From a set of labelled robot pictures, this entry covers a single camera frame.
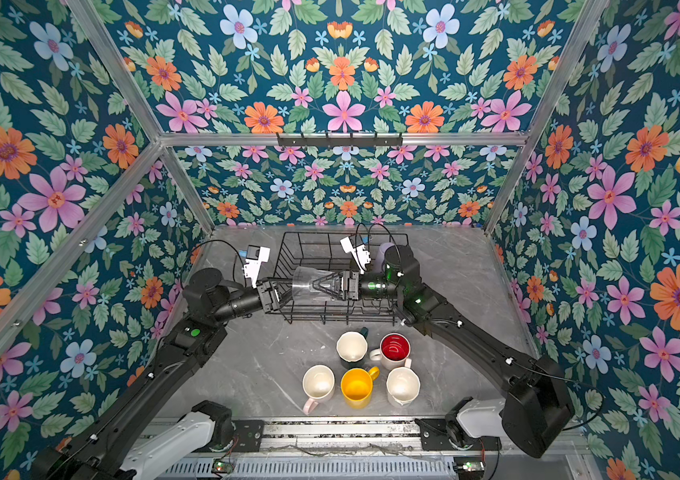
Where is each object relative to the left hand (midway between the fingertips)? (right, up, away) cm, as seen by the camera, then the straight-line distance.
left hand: (302, 282), depth 63 cm
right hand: (+4, 0, +1) cm, 4 cm away
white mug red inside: (+22, -23, +23) cm, 39 cm away
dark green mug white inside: (+10, -20, +21) cm, 31 cm away
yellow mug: (+11, -30, +17) cm, 36 cm away
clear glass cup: (+2, -1, -2) cm, 2 cm away
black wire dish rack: (-2, +7, +49) cm, 49 cm away
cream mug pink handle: (+1, -30, +18) cm, 35 cm away
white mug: (+24, -30, +17) cm, 42 cm away
